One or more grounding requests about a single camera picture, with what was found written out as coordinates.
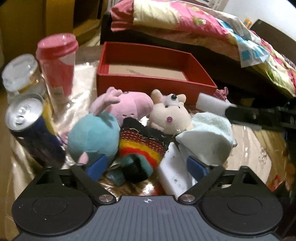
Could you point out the yellow item by headboard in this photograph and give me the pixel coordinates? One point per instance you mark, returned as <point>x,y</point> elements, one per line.
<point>247,23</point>

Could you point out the bed with dark frame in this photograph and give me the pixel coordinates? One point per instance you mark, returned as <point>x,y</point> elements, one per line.
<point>242,83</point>

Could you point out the red cardboard box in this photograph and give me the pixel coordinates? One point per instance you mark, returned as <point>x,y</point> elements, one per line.
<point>143,68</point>

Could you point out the wooden desk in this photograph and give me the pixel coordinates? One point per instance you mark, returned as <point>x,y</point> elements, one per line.
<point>25,23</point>

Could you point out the dark wooden headboard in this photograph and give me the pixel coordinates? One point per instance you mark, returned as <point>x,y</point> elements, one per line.
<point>280,41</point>

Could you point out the rainbow knitted hat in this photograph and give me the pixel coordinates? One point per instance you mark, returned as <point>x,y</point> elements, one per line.
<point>141,149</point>

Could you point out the clear glass jar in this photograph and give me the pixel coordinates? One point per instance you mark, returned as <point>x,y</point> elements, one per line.
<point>22,75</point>

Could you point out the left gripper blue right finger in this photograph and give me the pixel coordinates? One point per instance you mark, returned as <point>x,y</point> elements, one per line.
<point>206,176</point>

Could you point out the cream mouse plush toy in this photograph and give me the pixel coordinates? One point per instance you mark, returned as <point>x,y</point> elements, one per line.
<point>169,114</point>

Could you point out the pink pig plush toy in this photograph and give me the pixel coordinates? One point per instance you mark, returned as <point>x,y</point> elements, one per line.
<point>97,133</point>

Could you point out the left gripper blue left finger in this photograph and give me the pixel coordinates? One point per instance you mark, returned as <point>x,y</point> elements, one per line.
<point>87,173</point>

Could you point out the blue yellow drink can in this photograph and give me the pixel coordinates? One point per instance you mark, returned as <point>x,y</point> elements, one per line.
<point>29,122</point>

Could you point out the red lidded travel cup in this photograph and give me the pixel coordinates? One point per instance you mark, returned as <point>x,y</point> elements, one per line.
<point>56,55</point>

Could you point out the pink floral quilt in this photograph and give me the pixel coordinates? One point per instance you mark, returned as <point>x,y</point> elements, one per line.
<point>223,33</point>

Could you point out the white sponge block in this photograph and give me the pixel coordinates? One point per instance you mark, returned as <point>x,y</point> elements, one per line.
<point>172,171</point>

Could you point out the pale green towel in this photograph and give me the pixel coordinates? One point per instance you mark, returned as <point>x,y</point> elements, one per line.
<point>210,140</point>

